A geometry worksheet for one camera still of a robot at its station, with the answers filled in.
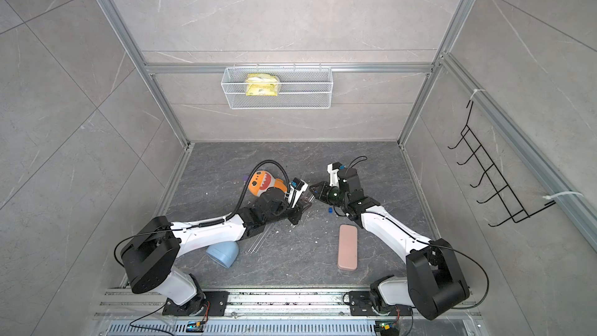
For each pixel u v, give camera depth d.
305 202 0.78
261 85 0.86
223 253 0.76
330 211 0.95
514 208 0.61
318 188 0.82
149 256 0.44
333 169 0.78
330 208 0.95
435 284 0.41
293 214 0.73
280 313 0.73
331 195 0.73
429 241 0.45
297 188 0.70
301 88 1.00
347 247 0.83
